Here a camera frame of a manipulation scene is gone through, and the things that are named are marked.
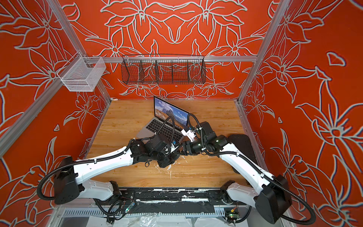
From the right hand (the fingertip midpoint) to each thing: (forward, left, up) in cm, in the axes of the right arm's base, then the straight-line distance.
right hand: (178, 150), depth 70 cm
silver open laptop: (+30, +8, -15) cm, 35 cm away
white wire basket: (+47, +66, +14) cm, 82 cm away
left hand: (0, +3, -7) cm, 8 cm away
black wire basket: (+56, +11, +12) cm, 58 cm away
